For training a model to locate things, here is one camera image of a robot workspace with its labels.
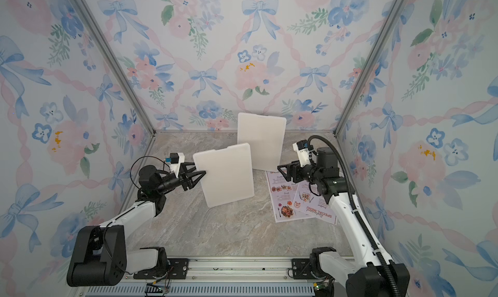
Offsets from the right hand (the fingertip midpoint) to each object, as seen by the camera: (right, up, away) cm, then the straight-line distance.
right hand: (288, 164), depth 77 cm
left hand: (-35, -2, +2) cm, 35 cm away
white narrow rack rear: (-8, +12, +18) cm, 23 cm away
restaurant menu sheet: (+1, -16, +18) cm, 24 cm away
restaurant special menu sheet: (+14, -20, +14) cm, 28 cm away
